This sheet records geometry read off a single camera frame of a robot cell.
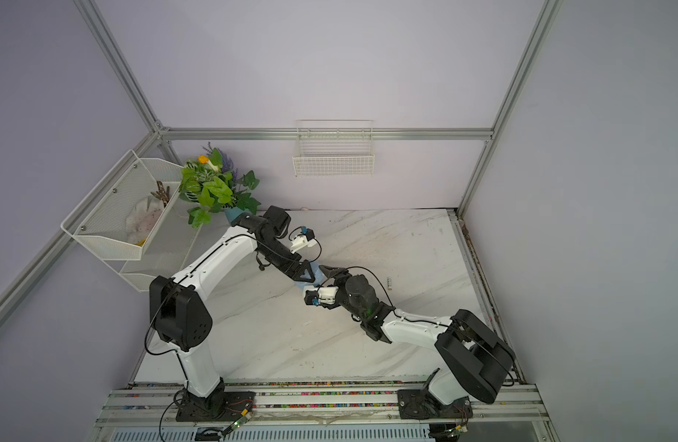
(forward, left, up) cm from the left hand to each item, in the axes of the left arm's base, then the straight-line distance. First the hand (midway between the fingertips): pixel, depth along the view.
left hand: (304, 273), depth 83 cm
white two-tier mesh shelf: (+3, +52, +19) cm, 55 cm away
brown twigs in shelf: (+18, +43, +17) cm, 50 cm away
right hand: (0, -6, 0) cm, 6 cm away
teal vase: (+22, +26, +5) cm, 34 cm away
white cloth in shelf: (+10, +46, +14) cm, 50 cm away
